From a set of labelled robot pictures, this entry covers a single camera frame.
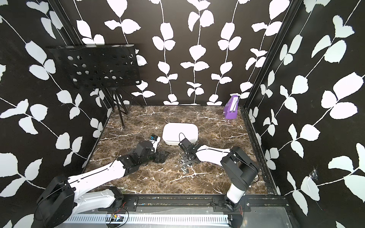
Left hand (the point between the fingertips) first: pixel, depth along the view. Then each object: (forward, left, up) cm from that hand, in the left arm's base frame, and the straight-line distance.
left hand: (165, 150), depth 83 cm
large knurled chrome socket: (-9, -11, -10) cm, 18 cm away
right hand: (0, -14, -10) cm, 17 cm away
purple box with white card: (+34, -49, -1) cm, 59 cm away
